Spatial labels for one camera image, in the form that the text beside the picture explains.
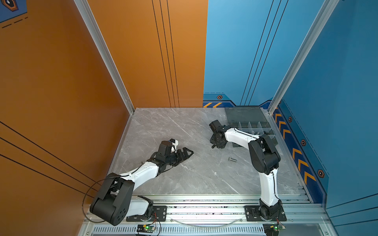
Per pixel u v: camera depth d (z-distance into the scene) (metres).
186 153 0.78
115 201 0.42
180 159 0.76
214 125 0.82
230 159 0.91
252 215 0.72
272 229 0.70
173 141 0.83
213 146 0.97
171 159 0.74
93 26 0.75
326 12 0.71
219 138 0.74
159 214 0.74
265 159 0.54
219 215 0.75
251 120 1.12
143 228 0.71
